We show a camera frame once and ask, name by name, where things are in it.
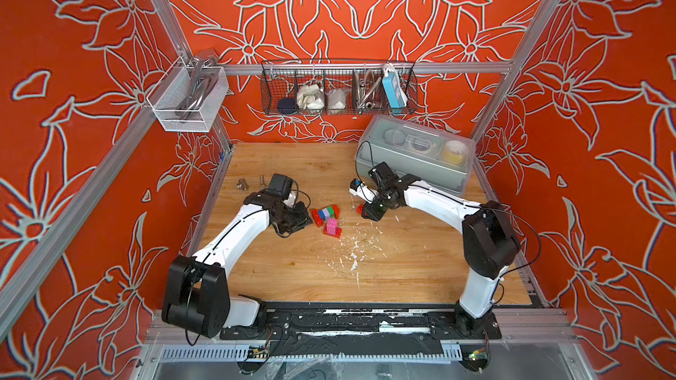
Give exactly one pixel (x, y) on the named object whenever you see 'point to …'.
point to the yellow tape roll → (454, 152)
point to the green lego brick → (331, 211)
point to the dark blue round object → (287, 105)
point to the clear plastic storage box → (442, 158)
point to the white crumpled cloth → (310, 96)
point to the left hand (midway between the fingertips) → (310, 219)
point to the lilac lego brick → (326, 213)
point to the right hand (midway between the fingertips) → (360, 210)
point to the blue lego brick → (322, 215)
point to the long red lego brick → (338, 232)
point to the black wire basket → (332, 87)
